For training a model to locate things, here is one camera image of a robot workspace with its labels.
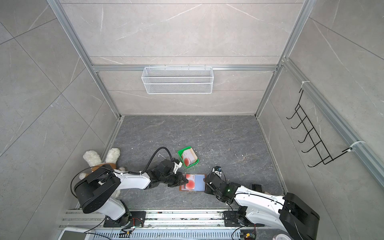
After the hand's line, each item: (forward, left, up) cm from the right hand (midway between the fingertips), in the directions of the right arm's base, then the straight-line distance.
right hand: (206, 185), depth 85 cm
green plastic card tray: (+20, +15, +3) cm, 25 cm away
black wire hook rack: (+5, -48, +32) cm, 59 cm away
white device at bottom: (-22, +62, +6) cm, 66 cm away
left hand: (+2, +10, +4) cm, 11 cm away
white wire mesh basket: (+61, +19, +30) cm, 71 cm away
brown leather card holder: (+1, +5, +1) cm, 6 cm away
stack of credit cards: (+16, +10, +6) cm, 19 cm away
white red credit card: (0, +9, +2) cm, 9 cm away
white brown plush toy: (+12, +64, +11) cm, 66 cm away
